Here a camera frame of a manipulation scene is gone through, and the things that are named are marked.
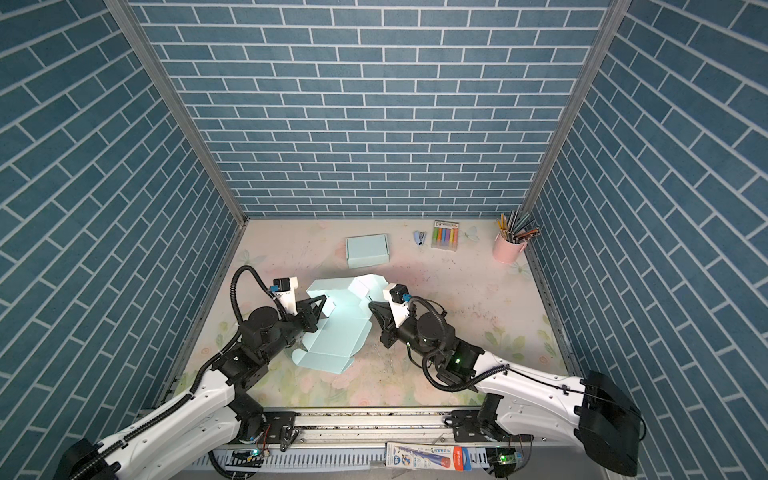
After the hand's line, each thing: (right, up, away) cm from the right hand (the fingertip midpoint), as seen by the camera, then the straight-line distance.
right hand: (368, 302), depth 70 cm
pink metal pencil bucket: (+45, +12, +33) cm, 57 cm away
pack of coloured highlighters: (+25, +17, +44) cm, 54 cm away
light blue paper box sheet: (-4, +12, +36) cm, 38 cm away
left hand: (-11, 0, +7) cm, 13 cm away
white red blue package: (+15, -36, -1) cm, 39 cm away
